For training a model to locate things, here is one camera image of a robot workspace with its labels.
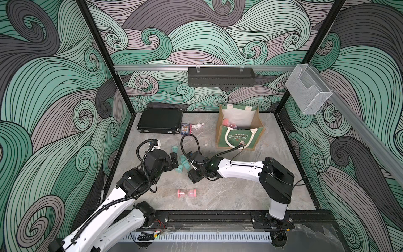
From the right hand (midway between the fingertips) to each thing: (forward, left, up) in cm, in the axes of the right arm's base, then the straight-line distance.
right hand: (192, 175), depth 85 cm
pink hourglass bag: (+31, -21, +9) cm, 39 cm away
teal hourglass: (-3, +2, +22) cm, 22 cm away
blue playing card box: (+34, +6, -1) cm, 35 cm away
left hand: (+2, +10, +19) cm, 21 cm away
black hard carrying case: (+42, +24, -1) cm, 49 cm away
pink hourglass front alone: (-9, 0, -1) cm, 10 cm away
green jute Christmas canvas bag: (+31, -31, +4) cm, 44 cm away
